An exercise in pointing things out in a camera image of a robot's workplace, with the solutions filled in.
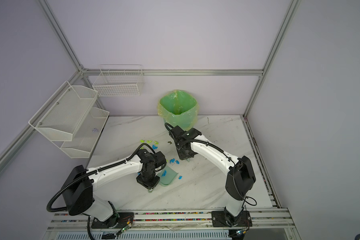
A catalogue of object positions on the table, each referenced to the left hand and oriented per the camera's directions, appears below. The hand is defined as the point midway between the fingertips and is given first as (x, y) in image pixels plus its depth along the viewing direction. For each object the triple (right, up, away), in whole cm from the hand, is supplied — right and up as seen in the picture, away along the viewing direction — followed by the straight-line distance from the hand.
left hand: (147, 189), depth 76 cm
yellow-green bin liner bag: (+15, +47, +32) cm, 58 cm away
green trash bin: (+14, +47, +31) cm, 58 cm away
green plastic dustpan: (+9, +3, +12) cm, 15 cm away
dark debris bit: (+8, +22, +29) cm, 37 cm away
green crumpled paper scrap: (-7, +23, +29) cm, 37 cm away
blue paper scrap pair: (+12, +11, +20) cm, 25 cm away
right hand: (+19, +17, +7) cm, 26 cm away
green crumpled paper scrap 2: (-1, +21, +28) cm, 36 cm away
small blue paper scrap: (+16, +2, +13) cm, 21 cm away
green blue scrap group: (+7, +5, +11) cm, 14 cm away
